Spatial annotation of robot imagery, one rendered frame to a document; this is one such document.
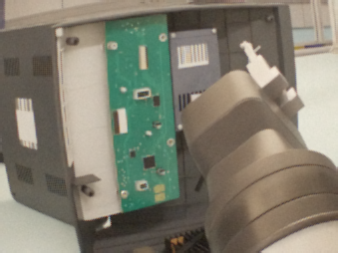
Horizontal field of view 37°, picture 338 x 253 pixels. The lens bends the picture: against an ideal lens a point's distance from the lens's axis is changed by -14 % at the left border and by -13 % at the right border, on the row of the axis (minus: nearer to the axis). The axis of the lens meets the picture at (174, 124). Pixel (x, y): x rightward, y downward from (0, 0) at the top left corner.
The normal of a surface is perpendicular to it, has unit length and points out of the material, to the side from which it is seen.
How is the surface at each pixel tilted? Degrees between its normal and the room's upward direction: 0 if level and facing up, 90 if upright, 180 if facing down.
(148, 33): 90
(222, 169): 40
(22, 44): 90
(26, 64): 90
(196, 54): 90
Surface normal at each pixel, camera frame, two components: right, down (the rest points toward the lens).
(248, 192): -0.59, -0.58
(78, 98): 0.55, 0.17
